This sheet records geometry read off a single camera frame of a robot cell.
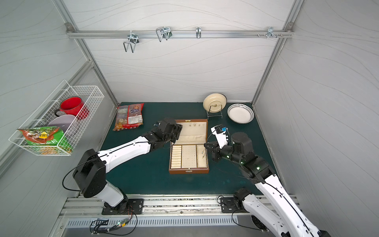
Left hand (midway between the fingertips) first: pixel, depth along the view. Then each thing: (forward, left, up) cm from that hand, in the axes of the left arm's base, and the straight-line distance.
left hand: (185, 126), depth 83 cm
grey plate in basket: (-10, +53, +16) cm, 56 cm away
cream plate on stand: (+24, -19, -4) cm, 31 cm away
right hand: (-15, -11, +8) cm, 20 cm away
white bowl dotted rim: (+26, -40, -17) cm, 51 cm away
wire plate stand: (+22, -16, -16) cm, 31 cm away
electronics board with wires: (-46, +39, -19) cm, 63 cm away
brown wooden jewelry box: (-11, -2, -14) cm, 18 cm away
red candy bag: (+18, +43, -15) cm, 49 cm away
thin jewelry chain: (-8, -10, -15) cm, 20 cm away
